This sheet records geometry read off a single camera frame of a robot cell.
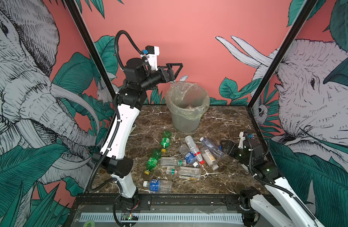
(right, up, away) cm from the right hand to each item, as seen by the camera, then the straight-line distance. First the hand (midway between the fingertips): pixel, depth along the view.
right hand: (225, 142), depth 75 cm
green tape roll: (-68, -38, -6) cm, 78 cm away
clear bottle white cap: (-2, -6, +18) cm, 19 cm away
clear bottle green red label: (-21, -20, +10) cm, 31 cm away
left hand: (-26, +36, -17) cm, 48 cm away
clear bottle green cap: (-29, -15, +15) cm, 36 cm away
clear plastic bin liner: (-19, +26, +30) cm, 44 cm away
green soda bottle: (-40, -10, +11) cm, 42 cm away
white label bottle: (-6, -12, +11) cm, 17 cm away
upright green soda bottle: (-33, -1, +19) cm, 38 cm away
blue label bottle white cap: (-18, -11, +11) cm, 24 cm away
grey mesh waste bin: (-20, +7, +29) cm, 36 cm away
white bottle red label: (-15, -6, +16) cm, 23 cm away
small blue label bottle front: (-36, -23, 0) cm, 43 cm away
